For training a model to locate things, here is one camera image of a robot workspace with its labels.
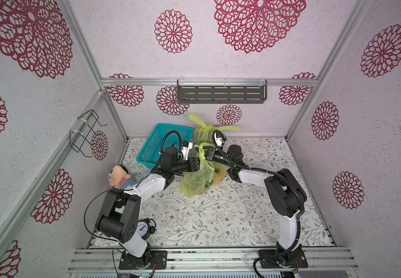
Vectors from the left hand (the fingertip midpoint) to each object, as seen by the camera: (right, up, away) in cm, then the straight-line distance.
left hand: (205, 162), depth 84 cm
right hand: (-5, +7, -3) cm, 9 cm away
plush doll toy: (-45, -9, +8) cm, 47 cm away
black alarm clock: (-28, -31, -5) cm, 42 cm away
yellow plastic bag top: (0, +15, +10) cm, 18 cm away
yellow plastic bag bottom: (-4, -9, -4) cm, 11 cm away
